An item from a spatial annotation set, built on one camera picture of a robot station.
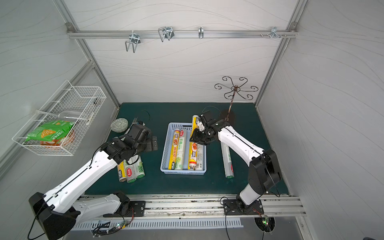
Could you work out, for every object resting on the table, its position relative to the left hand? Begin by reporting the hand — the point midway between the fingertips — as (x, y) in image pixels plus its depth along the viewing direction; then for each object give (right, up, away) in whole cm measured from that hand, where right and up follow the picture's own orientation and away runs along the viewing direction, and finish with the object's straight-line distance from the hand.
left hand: (149, 142), depth 75 cm
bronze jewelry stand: (+48, +30, +11) cm, 57 cm away
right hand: (+22, 0, +7) cm, 23 cm away
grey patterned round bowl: (-30, +8, +29) cm, 43 cm away
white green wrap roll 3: (-8, -16, +8) cm, 20 cm away
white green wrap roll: (+15, -7, +15) cm, 22 cm away
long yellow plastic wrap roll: (+11, -10, +13) cm, 20 cm away
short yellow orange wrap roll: (+23, -8, -1) cm, 24 cm away
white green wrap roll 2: (+43, -12, +11) cm, 46 cm away
